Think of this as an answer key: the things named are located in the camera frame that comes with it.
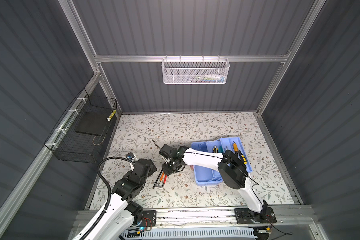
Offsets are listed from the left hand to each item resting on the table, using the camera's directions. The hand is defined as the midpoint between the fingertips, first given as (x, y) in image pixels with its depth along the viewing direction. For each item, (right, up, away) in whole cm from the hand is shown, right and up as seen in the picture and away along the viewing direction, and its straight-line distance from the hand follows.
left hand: (145, 165), depth 79 cm
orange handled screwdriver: (+51, +8, +7) cm, 52 cm away
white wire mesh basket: (+29, +62, +31) cm, 75 cm away
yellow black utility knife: (+40, +7, +11) cm, 41 cm away
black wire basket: (-31, +16, -7) cm, 36 cm away
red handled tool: (+10, -9, +8) cm, 16 cm away
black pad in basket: (-25, +23, -4) cm, 34 cm away
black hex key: (+5, -10, +8) cm, 13 cm away
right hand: (+11, -7, +9) cm, 16 cm away
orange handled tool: (+8, -9, +9) cm, 14 cm away
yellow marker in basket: (-20, +27, +3) cm, 34 cm away
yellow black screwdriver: (+53, +3, +2) cm, 53 cm away
